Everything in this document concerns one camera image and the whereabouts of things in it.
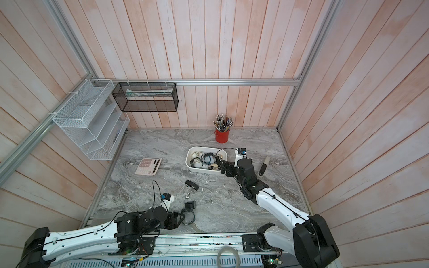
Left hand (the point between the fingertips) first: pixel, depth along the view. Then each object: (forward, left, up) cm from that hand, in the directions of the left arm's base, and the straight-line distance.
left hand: (180, 219), depth 77 cm
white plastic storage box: (+40, -20, 0) cm, 45 cm away
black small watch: (+7, -5, -1) cm, 9 cm away
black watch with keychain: (+18, -5, -2) cm, 19 cm away
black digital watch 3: (+3, -4, -4) cm, 6 cm away
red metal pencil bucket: (+55, -22, -3) cm, 59 cm away
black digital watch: (+34, -5, -3) cm, 34 cm away
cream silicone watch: (+39, -7, -2) cm, 40 cm away
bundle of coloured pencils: (+54, -22, +11) cm, 59 cm away
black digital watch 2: (+37, -13, -3) cm, 39 cm away
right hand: (+26, -23, +11) cm, 37 cm away
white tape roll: (-12, -23, -1) cm, 26 cm away
